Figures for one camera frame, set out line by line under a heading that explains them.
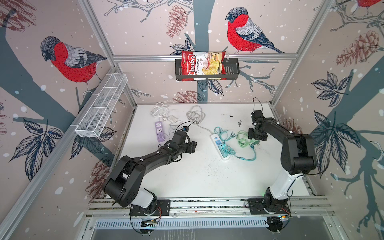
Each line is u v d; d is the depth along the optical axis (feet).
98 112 2.46
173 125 3.47
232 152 2.96
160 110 3.52
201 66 2.88
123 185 1.42
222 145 2.93
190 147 2.61
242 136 3.30
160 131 3.32
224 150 2.83
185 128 2.67
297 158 1.63
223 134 3.30
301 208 2.41
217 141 3.12
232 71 3.11
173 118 3.60
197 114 3.74
